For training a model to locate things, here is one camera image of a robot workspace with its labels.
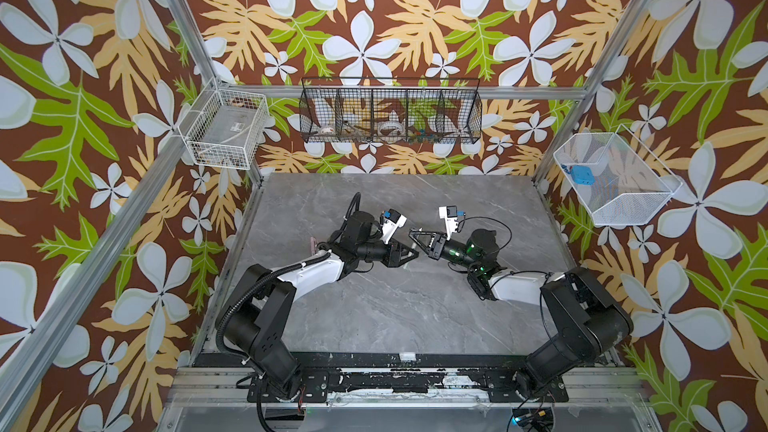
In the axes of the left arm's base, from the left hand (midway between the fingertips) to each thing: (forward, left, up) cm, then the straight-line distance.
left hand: (413, 249), depth 82 cm
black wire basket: (+44, +6, +15) cm, 47 cm away
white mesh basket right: (+12, -57, +15) cm, 61 cm away
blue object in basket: (+19, -50, +11) cm, 55 cm away
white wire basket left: (+30, +56, +18) cm, 66 cm away
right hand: (+1, +1, +4) cm, 5 cm away
